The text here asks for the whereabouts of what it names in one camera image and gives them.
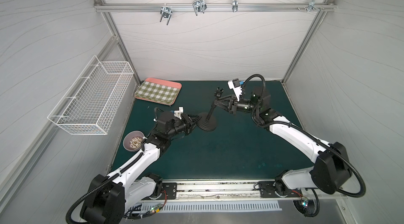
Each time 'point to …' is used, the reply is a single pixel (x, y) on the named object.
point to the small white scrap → (148, 107)
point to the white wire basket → (90, 104)
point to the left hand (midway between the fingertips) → (202, 118)
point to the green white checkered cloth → (159, 91)
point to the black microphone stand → (203, 123)
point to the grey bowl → (132, 140)
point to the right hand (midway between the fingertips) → (214, 101)
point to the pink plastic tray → (161, 91)
